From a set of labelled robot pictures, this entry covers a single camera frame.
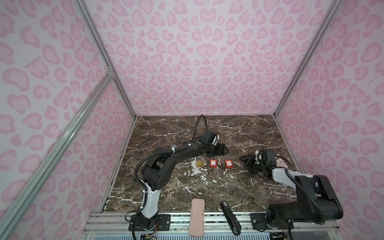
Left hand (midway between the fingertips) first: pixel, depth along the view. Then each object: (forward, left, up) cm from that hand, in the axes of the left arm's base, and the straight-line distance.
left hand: (226, 151), depth 88 cm
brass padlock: (-2, +16, -9) cm, 19 cm away
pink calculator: (-5, -33, -7) cm, 34 cm away
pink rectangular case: (-32, +18, -8) cm, 38 cm away
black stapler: (-35, +1, -5) cm, 35 cm away
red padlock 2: (-4, -2, -9) cm, 10 cm away
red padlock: (-3, +7, -8) cm, 11 cm away
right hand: (-3, -9, -5) cm, 11 cm away
